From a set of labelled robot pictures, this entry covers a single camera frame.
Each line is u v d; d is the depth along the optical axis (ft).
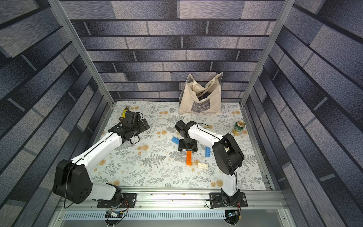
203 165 2.79
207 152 2.96
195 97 2.98
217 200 2.40
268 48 2.80
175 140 3.13
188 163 2.80
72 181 1.37
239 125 3.03
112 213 2.31
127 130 1.98
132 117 2.15
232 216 2.36
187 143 2.48
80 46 2.75
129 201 2.43
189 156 2.89
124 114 3.61
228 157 1.64
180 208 2.43
